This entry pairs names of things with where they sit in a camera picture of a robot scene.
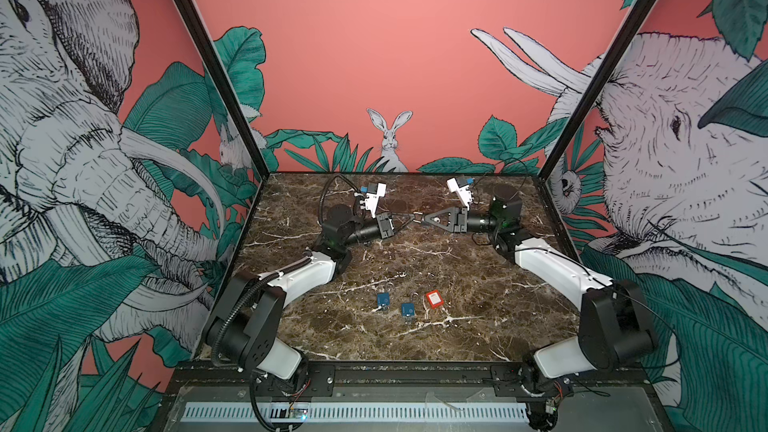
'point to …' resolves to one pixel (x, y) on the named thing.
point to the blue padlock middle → (408, 309)
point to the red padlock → (435, 299)
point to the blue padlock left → (384, 299)
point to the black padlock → (417, 217)
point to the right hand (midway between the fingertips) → (425, 221)
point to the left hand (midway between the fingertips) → (418, 219)
